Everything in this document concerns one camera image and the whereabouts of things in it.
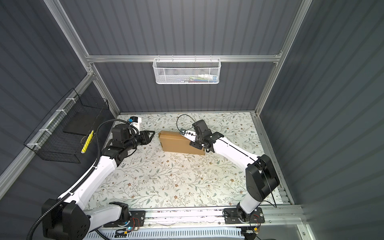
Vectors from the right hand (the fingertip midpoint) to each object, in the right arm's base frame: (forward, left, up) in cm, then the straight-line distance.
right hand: (197, 136), depth 87 cm
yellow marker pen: (-12, +52, +14) cm, 55 cm away
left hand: (-3, +24, +8) cm, 26 cm away
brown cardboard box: (0, +13, -6) cm, 14 cm away
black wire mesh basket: (-8, +64, +15) cm, 66 cm away
